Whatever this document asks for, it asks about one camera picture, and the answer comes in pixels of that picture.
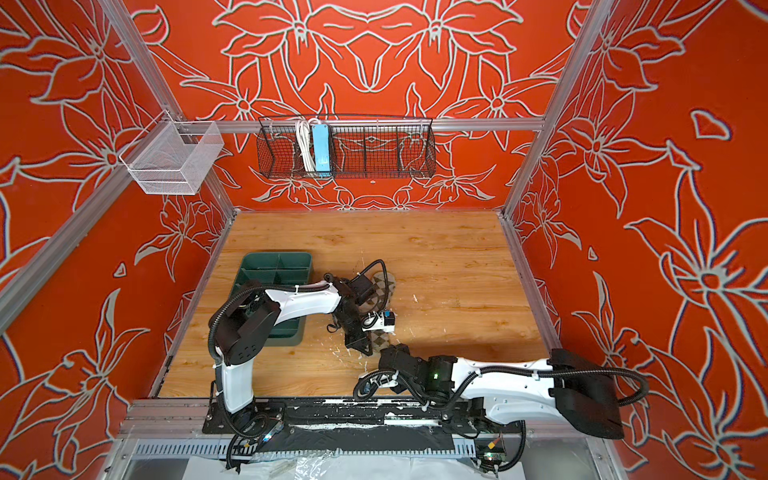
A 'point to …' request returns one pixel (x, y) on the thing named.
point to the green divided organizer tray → (278, 269)
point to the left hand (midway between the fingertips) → (371, 348)
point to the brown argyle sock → (385, 282)
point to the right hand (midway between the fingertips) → (381, 354)
